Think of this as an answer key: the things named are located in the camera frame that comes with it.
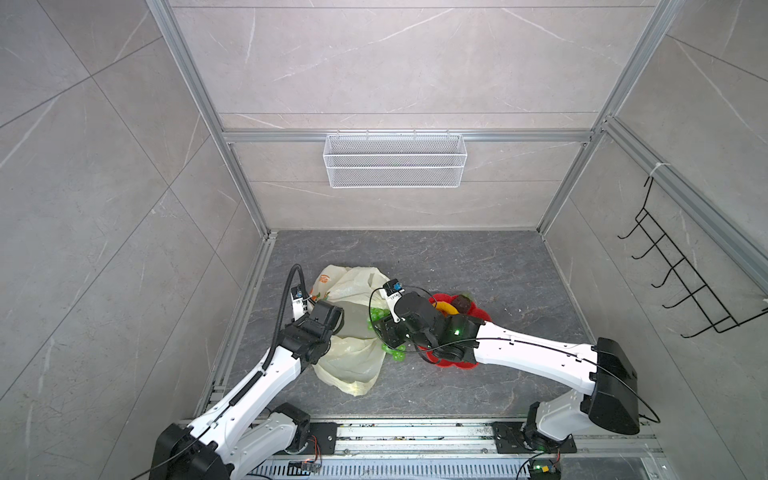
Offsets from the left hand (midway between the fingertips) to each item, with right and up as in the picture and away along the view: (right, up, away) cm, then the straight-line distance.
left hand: (305, 313), depth 81 cm
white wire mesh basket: (+25, +49, +20) cm, 58 cm away
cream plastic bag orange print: (+14, -12, +1) cm, 19 cm away
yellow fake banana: (+40, 0, +9) cm, 42 cm away
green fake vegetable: (+20, +2, -9) cm, 22 cm away
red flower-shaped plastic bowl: (+46, +1, +10) cm, 47 cm away
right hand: (+21, 0, -6) cm, 22 cm away
